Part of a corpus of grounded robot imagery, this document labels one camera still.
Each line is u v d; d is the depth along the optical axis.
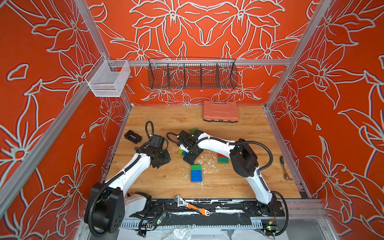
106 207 0.40
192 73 0.98
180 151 0.92
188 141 0.68
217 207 0.74
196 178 0.79
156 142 0.67
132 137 1.00
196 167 0.83
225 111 1.10
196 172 0.81
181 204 0.74
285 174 0.83
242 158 0.55
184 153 0.88
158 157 0.70
